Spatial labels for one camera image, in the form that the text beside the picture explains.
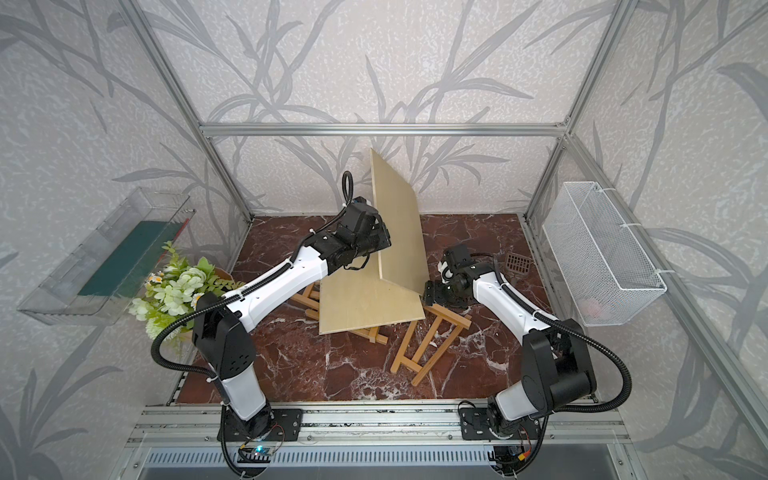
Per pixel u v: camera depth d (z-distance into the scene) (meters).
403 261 1.01
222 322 0.45
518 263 1.05
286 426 0.73
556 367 0.43
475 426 0.73
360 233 0.63
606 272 0.61
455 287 0.67
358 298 0.88
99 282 0.62
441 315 0.90
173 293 0.63
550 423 0.73
